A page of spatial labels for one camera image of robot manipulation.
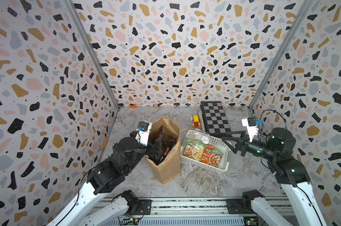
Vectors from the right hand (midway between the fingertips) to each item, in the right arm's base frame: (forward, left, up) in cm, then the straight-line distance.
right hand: (225, 137), depth 60 cm
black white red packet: (+1, +26, -13) cm, 29 cm away
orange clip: (+54, +62, -35) cm, 89 cm away
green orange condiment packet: (+7, 0, -31) cm, 32 cm away
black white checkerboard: (+39, -7, -32) cm, 51 cm away
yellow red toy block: (+36, +9, -30) cm, 48 cm away
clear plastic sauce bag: (+21, +9, -28) cm, 36 cm away
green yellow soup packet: (+11, +11, -30) cm, 34 cm away
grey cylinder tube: (+45, +5, -33) cm, 56 cm away
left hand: (+1, +30, 0) cm, 30 cm away
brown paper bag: (-6, +24, -20) cm, 32 cm away
